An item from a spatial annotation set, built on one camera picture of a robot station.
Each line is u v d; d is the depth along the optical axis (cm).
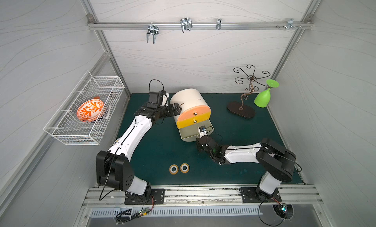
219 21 72
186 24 77
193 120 88
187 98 91
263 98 88
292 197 75
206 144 66
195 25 77
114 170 42
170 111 73
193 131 90
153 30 78
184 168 82
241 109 109
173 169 82
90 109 67
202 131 78
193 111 83
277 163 46
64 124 58
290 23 77
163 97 67
